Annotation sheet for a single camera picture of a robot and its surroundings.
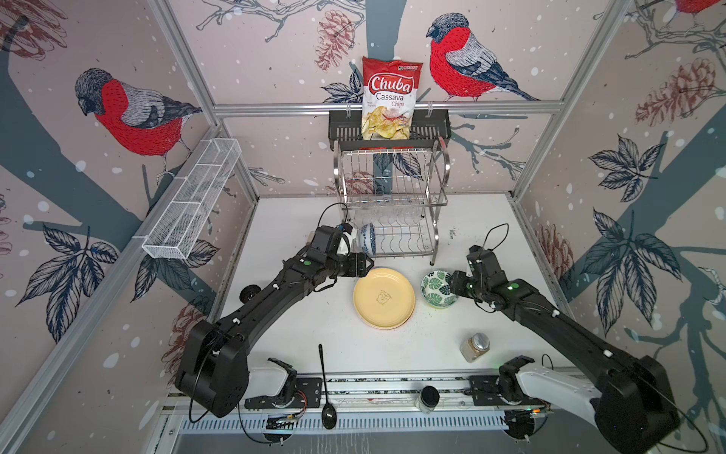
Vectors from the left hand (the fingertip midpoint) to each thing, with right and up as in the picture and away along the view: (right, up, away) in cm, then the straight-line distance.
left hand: (365, 262), depth 81 cm
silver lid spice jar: (+29, -21, -8) cm, 37 cm away
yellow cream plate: (+6, -13, +9) cm, 17 cm away
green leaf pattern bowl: (+23, -10, +9) cm, 27 cm away
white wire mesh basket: (-49, +9, -9) cm, 51 cm away
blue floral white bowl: (+1, +8, +9) cm, 12 cm away
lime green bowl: (+24, -15, +7) cm, 29 cm away
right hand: (+26, -7, +4) cm, 27 cm away
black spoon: (-9, -37, -11) cm, 40 cm away
